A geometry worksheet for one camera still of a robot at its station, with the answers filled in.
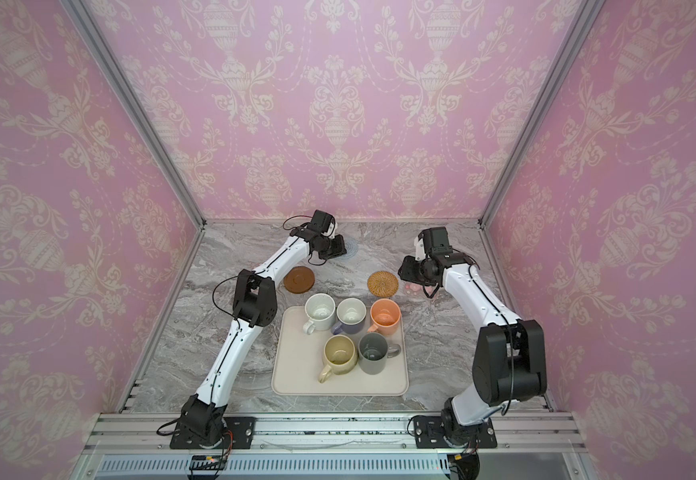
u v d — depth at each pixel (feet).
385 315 3.03
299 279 3.39
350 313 2.97
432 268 2.09
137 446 2.40
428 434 2.40
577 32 2.32
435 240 2.29
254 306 2.33
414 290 3.30
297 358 2.81
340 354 2.84
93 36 2.39
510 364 1.45
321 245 3.05
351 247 3.69
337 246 3.28
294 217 3.24
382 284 3.37
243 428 2.45
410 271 2.60
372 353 2.79
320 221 3.00
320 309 3.10
